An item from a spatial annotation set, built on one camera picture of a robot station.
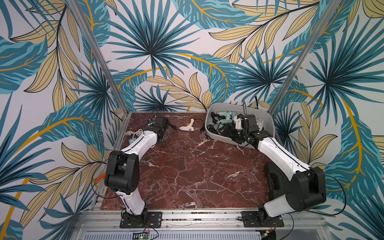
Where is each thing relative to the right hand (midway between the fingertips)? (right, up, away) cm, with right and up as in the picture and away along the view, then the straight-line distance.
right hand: (224, 132), depth 85 cm
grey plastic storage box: (+35, +10, +22) cm, 43 cm away
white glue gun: (-21, +3, +23) cm, 32 cm away
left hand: (-39, -4, +7) cm, 39 cm away
